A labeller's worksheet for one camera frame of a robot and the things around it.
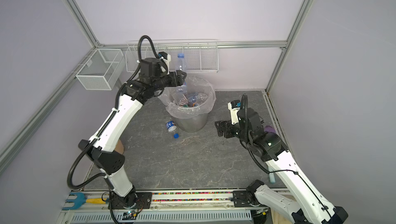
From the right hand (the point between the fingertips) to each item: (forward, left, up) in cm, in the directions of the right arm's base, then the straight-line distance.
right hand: (224, 122), depth 68 cm
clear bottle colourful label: (+15, +20, +4) cm, 26 cm away
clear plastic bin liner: (+21, +15, -8) cm, 27 cm away
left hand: (+18, +20, +12) cm, 29 cm away
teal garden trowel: (-15, -26, -28) cm, 41 cm away
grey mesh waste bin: (+12, +17, -20) cm, 29 cm away
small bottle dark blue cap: (+13, +30, -24) cm, 41 cm away
